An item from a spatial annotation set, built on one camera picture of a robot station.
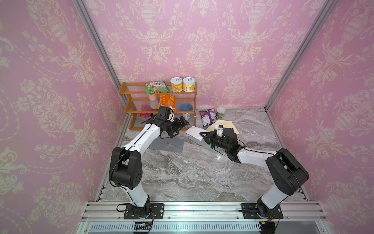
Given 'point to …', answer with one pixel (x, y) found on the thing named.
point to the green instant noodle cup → (220, 111)
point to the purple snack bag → (208, 116)
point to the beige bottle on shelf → (153, 101)
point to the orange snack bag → (166, 100)
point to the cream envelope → (226, 124)
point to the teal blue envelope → (203, 143)
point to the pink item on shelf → (145, 107)
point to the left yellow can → (176, 84)
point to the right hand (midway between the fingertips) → (199, 133)
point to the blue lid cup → (186, 107)
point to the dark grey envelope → (174, 145)
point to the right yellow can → (188, 83)
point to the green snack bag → (151, 88)
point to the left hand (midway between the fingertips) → (185, 127)
